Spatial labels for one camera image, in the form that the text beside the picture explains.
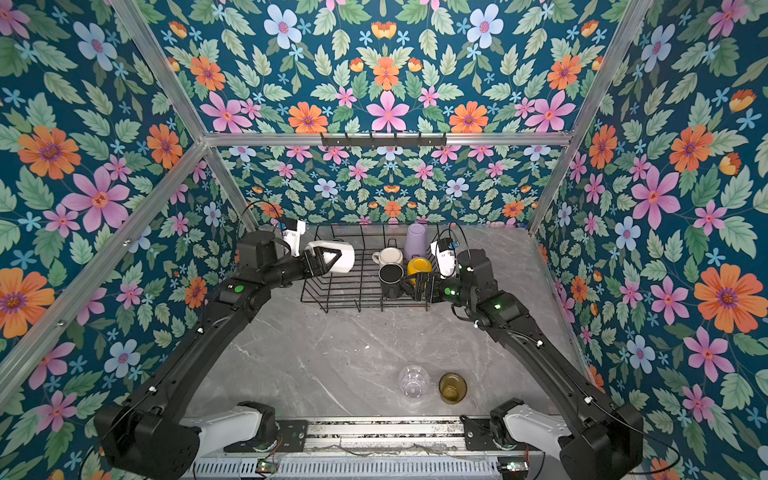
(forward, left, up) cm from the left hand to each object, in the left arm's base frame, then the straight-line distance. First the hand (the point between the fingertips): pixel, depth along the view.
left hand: (334, 247), depth 71 cm
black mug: (+5, -13, -21) cm, 25 cm away
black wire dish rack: (+8, -2, -32) cm, 33 cm away
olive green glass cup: (-26, -28, -32) cm, 50 cm away
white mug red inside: (+15, -12, -23) cm, 30 cm away
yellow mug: (+9, -22, -20) cm, 31 cm away
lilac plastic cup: (+19, -22, -21) cm, 36 cm away
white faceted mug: (-2, -2, -4) cm, 5 cm away
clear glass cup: (-23, -18, -32) cm, 44 cm away
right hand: (-6, -19, -6) cm, 21 cm away
